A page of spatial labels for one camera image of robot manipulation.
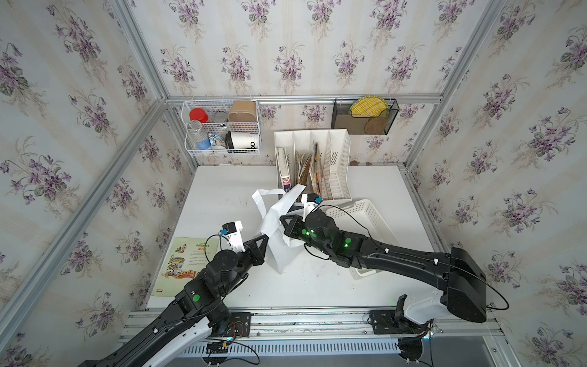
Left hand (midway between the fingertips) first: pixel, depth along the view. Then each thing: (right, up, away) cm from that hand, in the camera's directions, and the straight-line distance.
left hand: (273, 241), depth 69 cm
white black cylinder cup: (-15, +36, +22) cm, 45 cm away
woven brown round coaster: (+42, +44, +29) cm, 67 cm away
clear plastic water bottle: (-32, +37, +22) cm, 53 cm away
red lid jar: (-33, +46, +23) cm, 61 cm away
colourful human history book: (+15, +24, +21) cm, 35 cm away
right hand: (+2, +6, +3) cm, 7 cm away
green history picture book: (-36, -11, +19) cm, 42 cm away
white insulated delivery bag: (0, +11, +6) cm, 12 cm away
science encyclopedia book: (+3, +24, +17) cm, 29 cm away
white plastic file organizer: (+26, +34, +39) cm, 58 cm away
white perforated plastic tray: (+36, +3, +30) cm, 46 cm away
